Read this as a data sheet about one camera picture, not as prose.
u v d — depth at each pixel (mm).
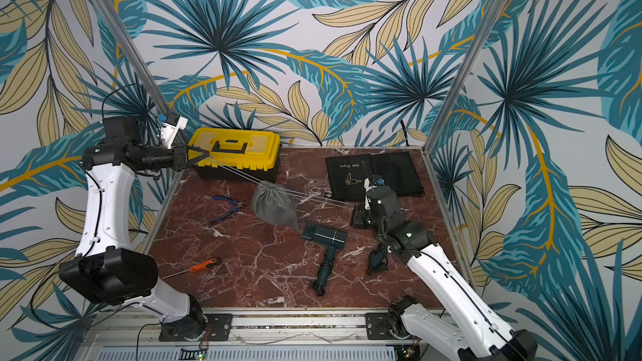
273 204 763
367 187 667
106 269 452
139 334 651
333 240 856
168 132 628
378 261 845
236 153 941
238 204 984
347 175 1099
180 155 618
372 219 606
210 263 836
